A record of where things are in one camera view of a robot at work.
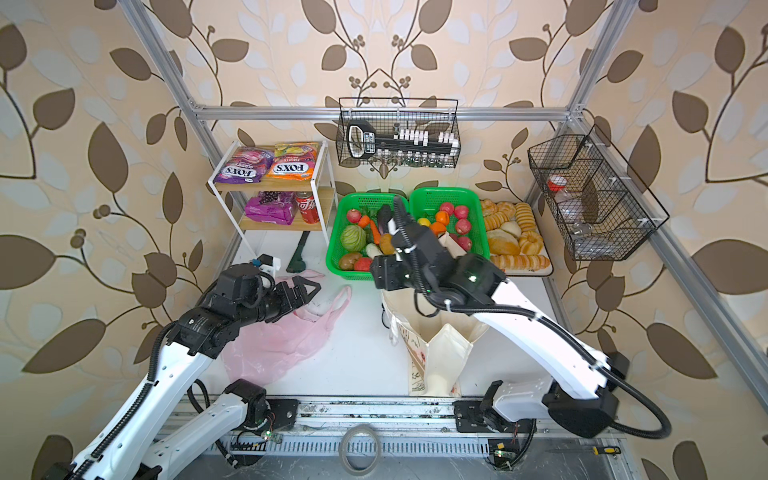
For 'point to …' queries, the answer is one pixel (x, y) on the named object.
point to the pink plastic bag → (273, 347)
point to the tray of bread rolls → (515, 242)
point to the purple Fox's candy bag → (245, 165)
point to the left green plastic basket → (359, 202)
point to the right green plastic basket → (425, 202)
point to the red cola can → (308, 207)
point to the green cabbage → (353, 238)
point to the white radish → (373, 250)
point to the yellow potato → (387, 246)
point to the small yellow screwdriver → (606, 450)
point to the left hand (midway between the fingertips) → (312, 291)
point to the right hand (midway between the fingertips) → (386, 267)
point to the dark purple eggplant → (384, 215)
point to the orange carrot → (365, 221)
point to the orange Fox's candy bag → (293, 160)
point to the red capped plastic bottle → (557, 184)
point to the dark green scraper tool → (297, 263)
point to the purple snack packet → (273, 207)
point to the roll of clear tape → (359, 428)
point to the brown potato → (347, 262)
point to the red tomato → (363, 264)
